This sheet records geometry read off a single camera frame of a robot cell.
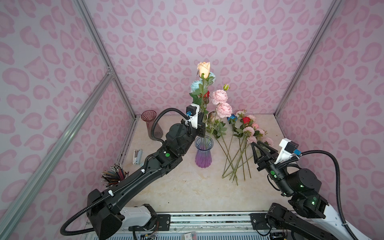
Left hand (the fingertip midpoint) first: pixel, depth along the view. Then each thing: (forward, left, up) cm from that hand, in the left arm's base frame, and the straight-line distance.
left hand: (203, 111), depth 64 cm
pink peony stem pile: (+10, -23, -43) cm, 50 cm away
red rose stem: (+25, -32, -35) cm, 54 cm away
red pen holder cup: (-16, +43, -26) cm, 53 cm away
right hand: (-15, -19, -4) cm, 24 cm away
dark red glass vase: (+21, +33, -24) cm, 46 cm away
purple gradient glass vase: (-1, -1, -25) cm, 25 cm away
